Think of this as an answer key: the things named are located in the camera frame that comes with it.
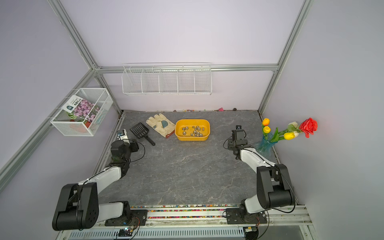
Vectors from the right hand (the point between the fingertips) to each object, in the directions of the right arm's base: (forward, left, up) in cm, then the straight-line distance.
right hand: (236, 140), depth 94 cm
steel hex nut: (+16, +33, -8) cm, 37 cm away
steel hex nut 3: (+12, +35, -9) cm, 38 cm away
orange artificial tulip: (-4, -10, +23) cm, 25 cm away
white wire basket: (-5, +89, +23) cm, 92 cm away
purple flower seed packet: (+2, +82, +27) cm, 87 cm away
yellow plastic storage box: (+15, +28, -8) cm, 33 cm away
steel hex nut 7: (+13, +27, -8) cm, 31 cm away
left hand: (-2, +65, +5) cm, 65 cm away
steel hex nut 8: (+14, +21, -7) cm, 26 cm away
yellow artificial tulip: (-9, -9, +22) cm, 26 cm away
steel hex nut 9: (+10, +29, -8) cm, 32 cm away
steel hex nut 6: (+9, +22, -7) cm, 25 cm away
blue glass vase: (-8, -14, +5) cm, 17 cm away
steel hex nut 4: (+16, +24, -8) cm, 30 cm away
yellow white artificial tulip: (-12, -19, +22) cm, 31 cm away
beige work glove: (+19, +52, -8) cm, 56 cm away
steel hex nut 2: (+15, +35, -7) cm, 39 cm away
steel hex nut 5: (+18, +28, -9) cm, 34 cm away
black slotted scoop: (+14, +67, -8) cm, 69 cm away
